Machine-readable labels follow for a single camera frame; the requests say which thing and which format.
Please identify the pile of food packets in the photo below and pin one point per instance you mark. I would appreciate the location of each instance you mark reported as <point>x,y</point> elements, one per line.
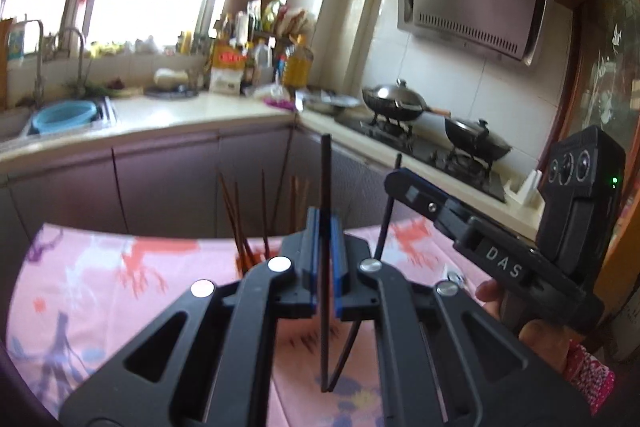
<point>285,19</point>

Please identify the dark brown chopstick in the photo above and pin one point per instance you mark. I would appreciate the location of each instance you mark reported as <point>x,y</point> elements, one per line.
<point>387,222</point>
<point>325,177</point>

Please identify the person's right forearm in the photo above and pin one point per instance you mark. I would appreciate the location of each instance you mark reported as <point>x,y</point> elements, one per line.
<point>590,377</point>

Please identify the wooden cutting board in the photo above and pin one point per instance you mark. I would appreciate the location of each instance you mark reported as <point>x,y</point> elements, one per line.
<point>5,67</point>

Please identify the black wok with black lid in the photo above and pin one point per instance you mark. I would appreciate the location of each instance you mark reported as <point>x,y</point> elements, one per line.
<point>472,139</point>

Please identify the black gas stove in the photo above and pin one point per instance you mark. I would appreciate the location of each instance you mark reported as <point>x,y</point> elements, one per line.
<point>430,152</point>

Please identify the pink printed tablecloth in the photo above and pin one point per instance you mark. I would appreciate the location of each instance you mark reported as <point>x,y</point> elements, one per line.
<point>125,307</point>

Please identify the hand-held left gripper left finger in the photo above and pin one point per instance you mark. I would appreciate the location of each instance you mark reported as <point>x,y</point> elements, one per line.
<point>316,267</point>

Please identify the person's right hand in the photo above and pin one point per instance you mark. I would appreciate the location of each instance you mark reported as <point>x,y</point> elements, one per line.
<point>545,347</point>

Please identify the metal faucet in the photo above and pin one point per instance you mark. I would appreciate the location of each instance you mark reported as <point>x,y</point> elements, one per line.
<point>39,57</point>
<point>80,57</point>

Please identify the kitchen base cabinets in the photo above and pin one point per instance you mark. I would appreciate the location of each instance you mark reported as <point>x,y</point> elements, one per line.
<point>165,182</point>

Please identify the cardboard box with red label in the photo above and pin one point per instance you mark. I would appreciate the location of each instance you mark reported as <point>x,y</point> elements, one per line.
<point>227,72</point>

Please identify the yellow cooking oil bottle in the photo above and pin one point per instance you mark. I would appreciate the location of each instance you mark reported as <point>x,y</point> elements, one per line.
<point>297,67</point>

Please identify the kitchen sink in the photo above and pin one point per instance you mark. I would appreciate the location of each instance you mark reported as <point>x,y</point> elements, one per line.
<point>107,114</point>

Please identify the bundle of wooden chopsticks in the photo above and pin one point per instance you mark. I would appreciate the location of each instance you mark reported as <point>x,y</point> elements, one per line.
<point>304,202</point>

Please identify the purple cloth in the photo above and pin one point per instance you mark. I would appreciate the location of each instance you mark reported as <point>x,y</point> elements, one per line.
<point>280,103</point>

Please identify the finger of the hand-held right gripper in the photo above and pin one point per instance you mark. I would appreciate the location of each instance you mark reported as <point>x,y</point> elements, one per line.
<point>425,202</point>

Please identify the blue plastic basin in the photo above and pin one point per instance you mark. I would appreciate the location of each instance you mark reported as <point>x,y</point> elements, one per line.
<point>62,117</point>

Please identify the wooden glass door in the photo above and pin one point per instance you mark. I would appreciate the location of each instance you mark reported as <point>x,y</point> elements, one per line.
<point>610,57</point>

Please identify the white plastic rack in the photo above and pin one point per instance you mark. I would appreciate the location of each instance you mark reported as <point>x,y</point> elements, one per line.
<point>527,189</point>

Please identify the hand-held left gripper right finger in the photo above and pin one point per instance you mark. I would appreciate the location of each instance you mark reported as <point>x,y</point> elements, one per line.
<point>336,277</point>

